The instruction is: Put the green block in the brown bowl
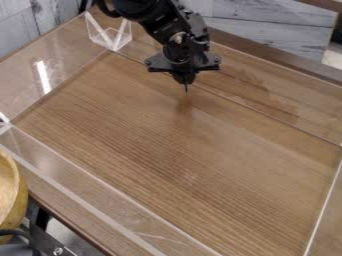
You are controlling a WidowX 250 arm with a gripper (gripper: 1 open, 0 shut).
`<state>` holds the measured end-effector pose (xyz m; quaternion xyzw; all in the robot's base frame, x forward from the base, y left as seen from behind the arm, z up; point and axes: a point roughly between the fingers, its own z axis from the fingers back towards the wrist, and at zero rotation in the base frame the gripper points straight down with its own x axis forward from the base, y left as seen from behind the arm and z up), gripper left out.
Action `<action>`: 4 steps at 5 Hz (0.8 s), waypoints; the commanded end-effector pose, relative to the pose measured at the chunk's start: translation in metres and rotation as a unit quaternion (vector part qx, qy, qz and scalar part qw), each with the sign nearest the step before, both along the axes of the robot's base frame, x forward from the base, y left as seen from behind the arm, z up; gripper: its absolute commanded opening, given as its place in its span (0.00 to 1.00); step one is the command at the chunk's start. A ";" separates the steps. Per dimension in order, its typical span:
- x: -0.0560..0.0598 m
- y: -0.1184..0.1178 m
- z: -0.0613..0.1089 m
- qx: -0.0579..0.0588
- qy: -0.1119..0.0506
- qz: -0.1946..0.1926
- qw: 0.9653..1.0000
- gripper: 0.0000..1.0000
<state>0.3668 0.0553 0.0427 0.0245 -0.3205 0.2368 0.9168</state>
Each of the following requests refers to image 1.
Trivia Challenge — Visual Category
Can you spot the clear acrylic corner bracket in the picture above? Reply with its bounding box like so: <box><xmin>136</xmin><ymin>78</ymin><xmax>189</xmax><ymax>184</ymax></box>
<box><xmin>84</xmin><ymin>12</ymin><xmax>132</xmax><ymax>52</ymax></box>

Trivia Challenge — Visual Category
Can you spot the black cable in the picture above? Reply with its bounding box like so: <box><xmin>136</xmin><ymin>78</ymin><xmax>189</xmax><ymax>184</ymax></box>
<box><xmin>0</xmin><ymin>227</ymin><xmax>44</xmax><ymax>256</ymax></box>

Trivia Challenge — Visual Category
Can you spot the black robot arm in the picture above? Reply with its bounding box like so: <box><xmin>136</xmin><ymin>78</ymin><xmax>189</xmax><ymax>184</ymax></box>
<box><xmin>94</xmin><ymin>0</ymin><xmax>221</xmax><ymax>90</ymax></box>

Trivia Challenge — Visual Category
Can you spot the brown wooden bowl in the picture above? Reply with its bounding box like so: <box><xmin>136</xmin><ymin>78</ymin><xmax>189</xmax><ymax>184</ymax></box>
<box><xmin>0</xmin><ymin>149</ymin><xmax>29</xmax><ymax>246</ymax></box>

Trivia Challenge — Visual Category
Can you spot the clear acrylic tray enclosure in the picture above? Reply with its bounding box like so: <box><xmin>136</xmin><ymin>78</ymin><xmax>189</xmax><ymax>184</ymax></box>
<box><xmin>0</xmin><ymin>12</ymin><xmax>342</xmax><ymax>256</ymax></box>

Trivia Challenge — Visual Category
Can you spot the black metal table frame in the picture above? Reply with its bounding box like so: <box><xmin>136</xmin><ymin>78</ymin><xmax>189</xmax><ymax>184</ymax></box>
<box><xmin>25</xmin><ymin>198</ymin><xmax>105</xmax><ymax>256</ymax></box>

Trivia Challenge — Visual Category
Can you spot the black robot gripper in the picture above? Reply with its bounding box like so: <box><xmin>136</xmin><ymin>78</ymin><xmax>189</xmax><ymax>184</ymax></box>
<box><xmin>144</xmin><ymin>41</ymin><xmax>221</xmax><ymax>90</ymax></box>

